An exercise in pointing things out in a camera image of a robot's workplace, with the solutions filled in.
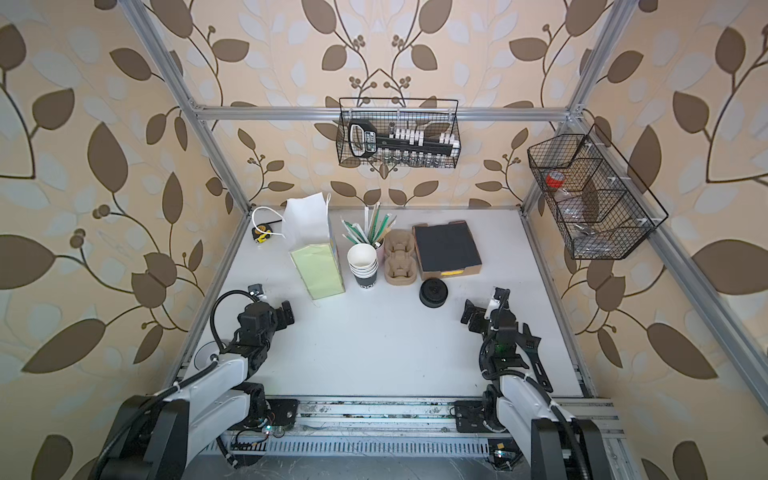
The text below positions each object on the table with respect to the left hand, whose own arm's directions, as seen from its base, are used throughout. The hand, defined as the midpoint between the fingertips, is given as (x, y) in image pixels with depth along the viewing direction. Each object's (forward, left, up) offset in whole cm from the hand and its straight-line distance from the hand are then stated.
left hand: (267, 304), depth 89 cm
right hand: (0, -65, +1) cm, 65 cm away
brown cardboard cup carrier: (+15, -40, 0) cm, 43 cm away
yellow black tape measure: (+29, +12, -3) cm, 31 cm away
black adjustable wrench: (-10, -78, -3) cm, 78 cm away
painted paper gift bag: (+22, -9, +7) cm, 25 cm away
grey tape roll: (-14, +14, -3) cm, 20 cm away
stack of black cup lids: (+5, -51, -1) cm, 51 cm away
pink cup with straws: (+23, -31, +6) cm, 40 cm away
